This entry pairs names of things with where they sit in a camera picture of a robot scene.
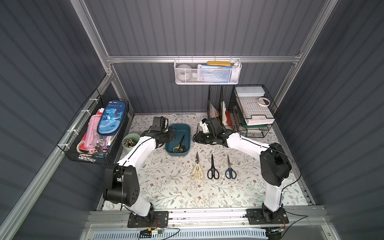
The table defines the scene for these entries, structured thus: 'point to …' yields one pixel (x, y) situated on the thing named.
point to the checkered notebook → (250, 107)
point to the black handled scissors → (213, 172)
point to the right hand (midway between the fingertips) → (197, 136)
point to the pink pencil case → (92, 136)
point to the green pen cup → (129, 141)
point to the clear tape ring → (262, 104)
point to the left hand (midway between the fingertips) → (174, 135)
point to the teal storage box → (182, 129)
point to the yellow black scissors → (181, 147)
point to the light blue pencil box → (249, 91)
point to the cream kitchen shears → (198, 172)
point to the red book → (228, 117)
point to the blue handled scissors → (231, 173)
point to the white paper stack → (259, 120)
